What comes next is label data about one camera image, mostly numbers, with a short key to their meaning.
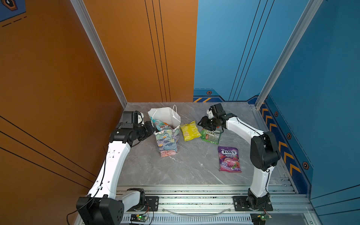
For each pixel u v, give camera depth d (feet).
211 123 2.65
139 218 2.32
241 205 2.38
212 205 2.46
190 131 3.26
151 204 2.39
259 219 2.29
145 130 2.14
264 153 1.66
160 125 2.76
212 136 3.26
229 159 2.85
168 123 3.09
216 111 2.48
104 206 1.20
